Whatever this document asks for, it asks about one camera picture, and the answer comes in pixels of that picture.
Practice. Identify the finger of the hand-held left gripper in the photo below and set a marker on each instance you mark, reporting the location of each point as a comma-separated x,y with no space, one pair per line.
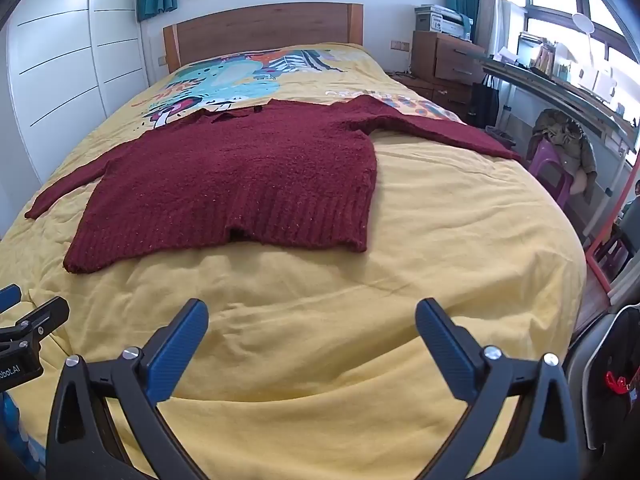
9,297
45,317

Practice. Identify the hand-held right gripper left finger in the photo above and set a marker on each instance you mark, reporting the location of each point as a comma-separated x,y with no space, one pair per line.
177,352

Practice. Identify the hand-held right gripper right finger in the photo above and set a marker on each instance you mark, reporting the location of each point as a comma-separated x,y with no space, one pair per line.
445,355

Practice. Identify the dark red knit sweater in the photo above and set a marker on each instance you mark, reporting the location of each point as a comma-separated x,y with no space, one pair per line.
240,175

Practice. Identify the yellow printed bedspread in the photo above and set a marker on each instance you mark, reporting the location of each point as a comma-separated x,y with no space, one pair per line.
350,270

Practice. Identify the black chair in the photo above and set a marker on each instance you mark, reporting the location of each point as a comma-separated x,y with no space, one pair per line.
600,360

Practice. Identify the white wardrobe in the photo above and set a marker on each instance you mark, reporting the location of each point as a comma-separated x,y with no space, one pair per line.
65,60

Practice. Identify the olive jacket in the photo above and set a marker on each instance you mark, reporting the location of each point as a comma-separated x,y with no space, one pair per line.
565,132

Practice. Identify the black bag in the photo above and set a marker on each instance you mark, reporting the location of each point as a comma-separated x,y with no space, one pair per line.
484,102

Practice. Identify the low wooden nightstand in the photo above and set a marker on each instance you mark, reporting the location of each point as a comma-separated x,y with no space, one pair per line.
445,97

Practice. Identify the long desk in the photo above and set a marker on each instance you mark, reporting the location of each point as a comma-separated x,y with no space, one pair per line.
575,95

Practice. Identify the wooden dresser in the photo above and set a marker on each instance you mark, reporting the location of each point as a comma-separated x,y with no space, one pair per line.
450,57

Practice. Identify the wooden headboard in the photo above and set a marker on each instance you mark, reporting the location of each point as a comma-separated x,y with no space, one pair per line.
260,30

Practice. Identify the white printer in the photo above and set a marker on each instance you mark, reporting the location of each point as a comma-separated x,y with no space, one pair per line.
440,20

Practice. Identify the white desk lamp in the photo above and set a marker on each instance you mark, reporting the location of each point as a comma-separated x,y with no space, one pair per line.
582,22

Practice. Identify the red frame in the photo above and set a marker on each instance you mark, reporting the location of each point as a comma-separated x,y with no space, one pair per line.
600,245

